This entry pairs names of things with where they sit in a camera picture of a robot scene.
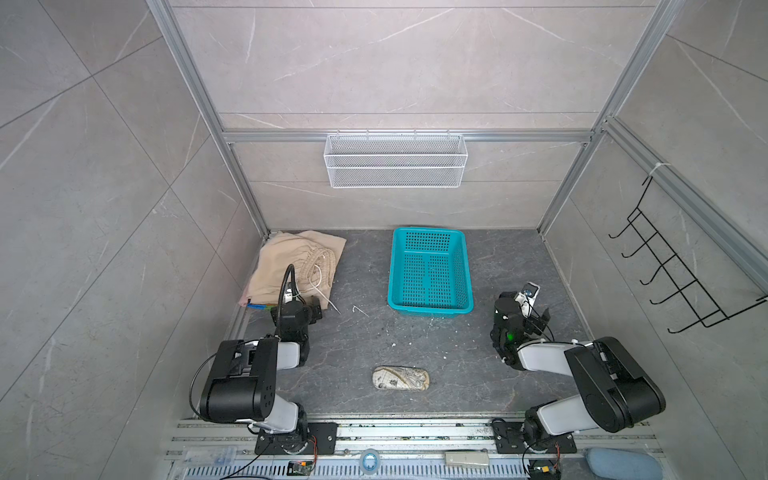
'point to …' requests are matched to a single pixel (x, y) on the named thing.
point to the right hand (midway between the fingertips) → (528, 298)
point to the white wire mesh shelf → (395, 161)
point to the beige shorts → (315, 259)
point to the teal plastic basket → (429, 272)
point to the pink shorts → (243, 303)
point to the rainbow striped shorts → (258, 306)
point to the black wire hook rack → (706, 309)
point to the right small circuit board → (544, 469)
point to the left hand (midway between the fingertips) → (295, 294)
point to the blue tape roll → (370, 461)
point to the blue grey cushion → (623, 464)
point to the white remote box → (476, 458)
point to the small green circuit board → (299, 468)
